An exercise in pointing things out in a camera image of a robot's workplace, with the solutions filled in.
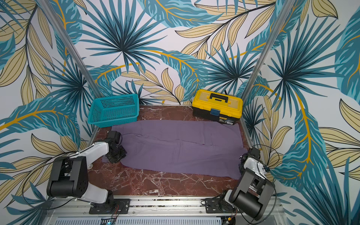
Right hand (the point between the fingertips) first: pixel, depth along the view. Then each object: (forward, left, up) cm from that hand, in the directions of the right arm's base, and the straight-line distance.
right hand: (246, 174), depth 85 cm
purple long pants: (+19, +25, -1) cm, 31 cm away
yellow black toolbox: (+40, +11, +17) cm, 45 cm away
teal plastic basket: (+52, +96, +3) cm, 109 cm away
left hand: (+12, +77, +1) cm, 78 cm away
